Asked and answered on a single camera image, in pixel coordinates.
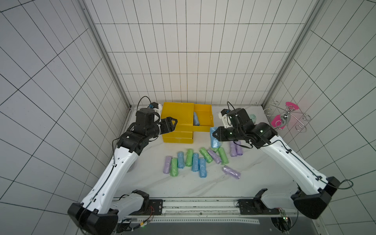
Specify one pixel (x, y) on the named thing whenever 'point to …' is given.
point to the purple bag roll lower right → (231, 172)
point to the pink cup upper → (289, 104)
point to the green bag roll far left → (174, 167)
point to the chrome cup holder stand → (283, 117)
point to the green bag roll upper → (215, 149)
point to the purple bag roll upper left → (233, 149)
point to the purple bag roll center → (214, 156)
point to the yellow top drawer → (204, 114)
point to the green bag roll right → (224, 158)
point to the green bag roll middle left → (189, 157)
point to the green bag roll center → (207, 156)
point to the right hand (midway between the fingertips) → (213, 130)
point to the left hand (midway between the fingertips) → (171, 125)
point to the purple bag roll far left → (167, 165)
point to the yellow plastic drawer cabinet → (190, 117)
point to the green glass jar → (253, 117)
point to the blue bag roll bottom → (196, 120)
